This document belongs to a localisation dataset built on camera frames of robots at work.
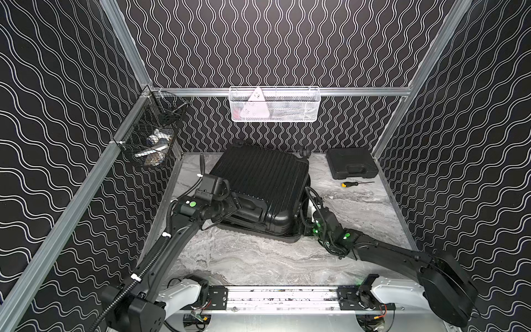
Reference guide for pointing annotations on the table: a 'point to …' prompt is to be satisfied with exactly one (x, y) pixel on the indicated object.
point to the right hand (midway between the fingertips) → (301, 219)
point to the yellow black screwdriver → (348, 184)
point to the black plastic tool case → (346, 163)
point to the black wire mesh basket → (157, 110)
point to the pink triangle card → (256, 106)
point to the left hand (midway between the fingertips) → (237, 203)
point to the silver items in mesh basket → (159, 142)
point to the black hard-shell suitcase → (272, 185)
